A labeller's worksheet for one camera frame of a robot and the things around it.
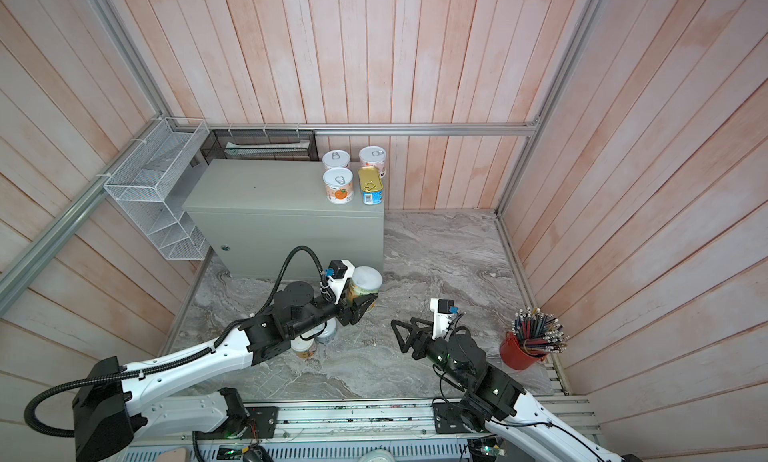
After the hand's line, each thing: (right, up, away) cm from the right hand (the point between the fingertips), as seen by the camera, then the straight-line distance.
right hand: (401, 322), depth 73 cm
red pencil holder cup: (+36, -5, +5) cm, 37 cm away
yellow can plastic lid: (-9, +11, -6) cm, 15 cm away
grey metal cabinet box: (-42, +26, +6) cm, 50 cm away
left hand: (-9, +8, -2) cm, 12 cm away
